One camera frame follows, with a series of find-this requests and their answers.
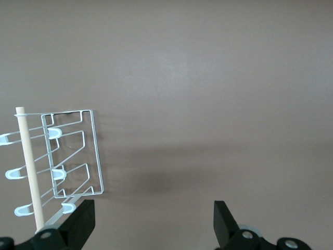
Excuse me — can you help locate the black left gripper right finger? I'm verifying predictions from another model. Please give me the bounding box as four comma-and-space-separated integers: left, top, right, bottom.
213, 200, 311, 250

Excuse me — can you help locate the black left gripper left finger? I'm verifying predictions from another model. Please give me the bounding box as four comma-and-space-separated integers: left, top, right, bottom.
0, 199, 96, 250

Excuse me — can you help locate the white wire cup rack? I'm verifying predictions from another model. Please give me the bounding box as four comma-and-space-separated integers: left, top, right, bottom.
0, 106, 105, 234

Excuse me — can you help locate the brown table cover sheet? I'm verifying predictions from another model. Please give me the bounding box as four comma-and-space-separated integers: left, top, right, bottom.
0, 0, 333, 250

